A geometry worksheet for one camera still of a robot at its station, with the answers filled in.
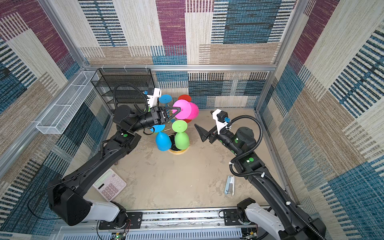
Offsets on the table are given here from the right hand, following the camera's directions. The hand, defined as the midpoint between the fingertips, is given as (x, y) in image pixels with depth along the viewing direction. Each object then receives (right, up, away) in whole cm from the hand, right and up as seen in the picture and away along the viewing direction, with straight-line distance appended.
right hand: (203, 120), depth 64 cm
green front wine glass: (-10, -9, +14) cm, 20 cm away
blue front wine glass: (-20, -10, +14) cm, 26 cm away
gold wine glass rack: (-17, -18, +32) cm, 40 cm away
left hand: (-9, +3, -9) cm, 13 cm away
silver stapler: (+15, -35, +17) cm, 42 cm away
